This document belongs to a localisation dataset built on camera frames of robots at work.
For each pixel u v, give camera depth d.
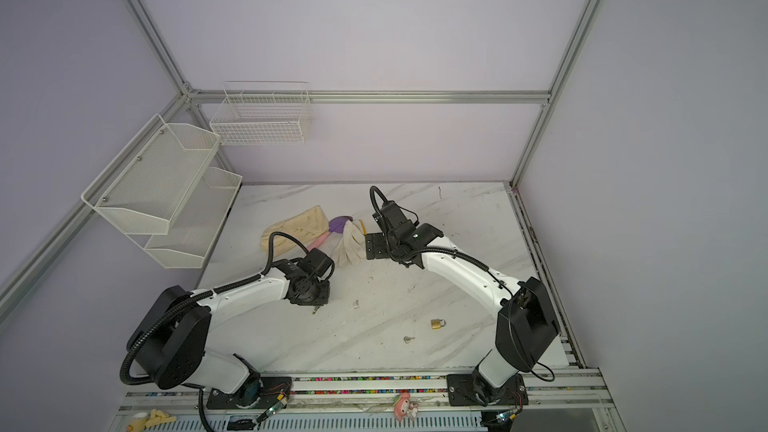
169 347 0.43
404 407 0.69
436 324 0.85
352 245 1.01
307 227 1.08
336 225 1.05
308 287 0.65
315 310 0.87
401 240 0.61
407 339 0.82
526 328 0.43
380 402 0.73
